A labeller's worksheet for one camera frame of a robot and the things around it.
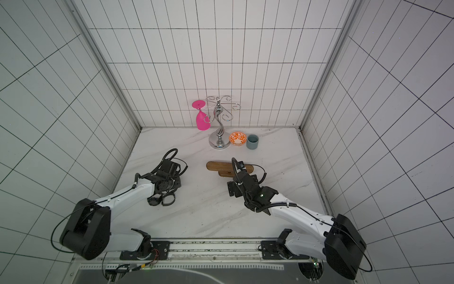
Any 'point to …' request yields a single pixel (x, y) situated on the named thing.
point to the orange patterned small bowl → (237, 138)
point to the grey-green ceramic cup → (252, 141)
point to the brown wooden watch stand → (226, 168)
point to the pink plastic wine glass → (203, 120)
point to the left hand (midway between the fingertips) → (173, 184)
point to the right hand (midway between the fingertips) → (238, 177)
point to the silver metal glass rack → (220, 139)
